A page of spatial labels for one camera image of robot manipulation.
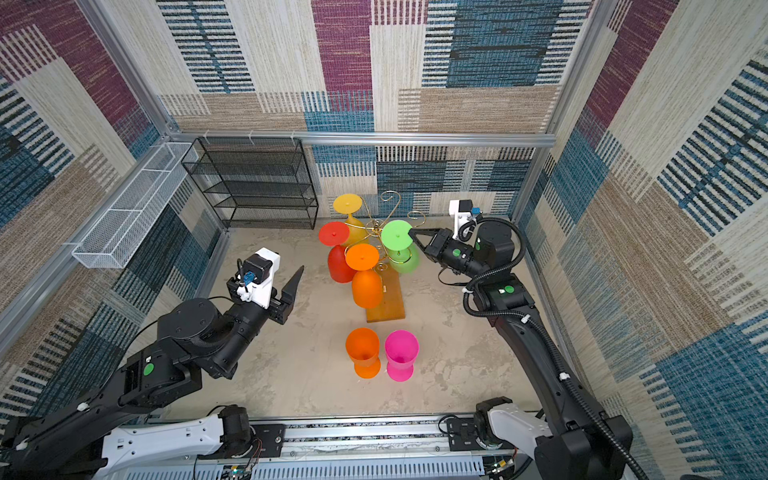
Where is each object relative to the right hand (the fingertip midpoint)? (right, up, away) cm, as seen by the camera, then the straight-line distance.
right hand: (407, 237), depth 66 cm
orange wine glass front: (-9, -12, +7) cm, 17 cm away
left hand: (-23, -4, -12) cm, 26 cm away
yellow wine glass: (-14, +9, +12) cm, 20 cm away
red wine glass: (-17, +1, +5) cm, 18 cm away
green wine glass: (-1, -3, +3) cm, 5 cm away
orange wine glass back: (-11, -26, +9) cm, 30 cm away
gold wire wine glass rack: (-3, -20, +28) cm, 35 cm away
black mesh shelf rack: (-53, +22, +45) cm, 73 cm away
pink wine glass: (-1, -28, +10) cm, 29 cm away
